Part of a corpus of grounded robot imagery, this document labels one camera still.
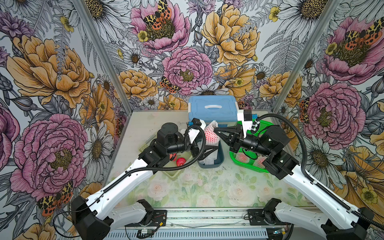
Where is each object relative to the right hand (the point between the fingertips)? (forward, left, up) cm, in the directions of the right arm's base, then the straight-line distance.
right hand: (213, 134), depth 56 cm
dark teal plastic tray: (+9, -7, -39) cm, 41 cm away
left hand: (+2, 0, -8) cm, 9 cm away
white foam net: (+10, -1, -38) cm, 39 cm away
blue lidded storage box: (+38, -10, -24) cm, 46 cm away
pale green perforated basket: (+9, +18, -36) cm, 42 cm away
